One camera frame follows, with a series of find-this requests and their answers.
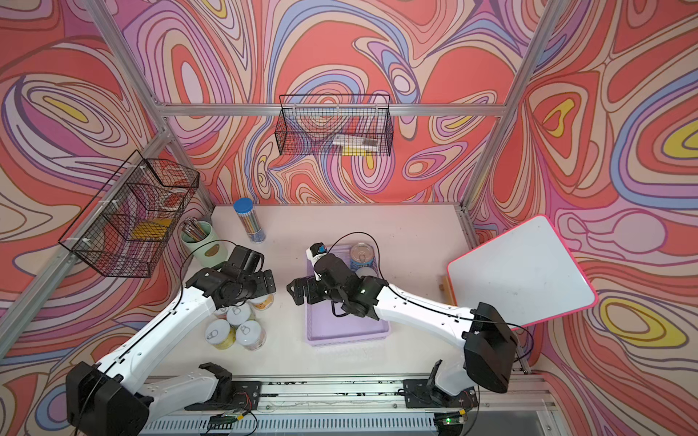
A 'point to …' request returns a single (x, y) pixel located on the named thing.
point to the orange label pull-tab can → (263, 302)
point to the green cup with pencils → (202, 242)
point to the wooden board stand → (446, 287)
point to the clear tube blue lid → (244, 209)
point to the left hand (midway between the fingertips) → (264, 286)
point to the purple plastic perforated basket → (325, 328)
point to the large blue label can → (362, 255)
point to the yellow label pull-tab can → (220, 333)
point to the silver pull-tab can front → (251, 336)
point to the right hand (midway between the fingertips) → (304, 290)
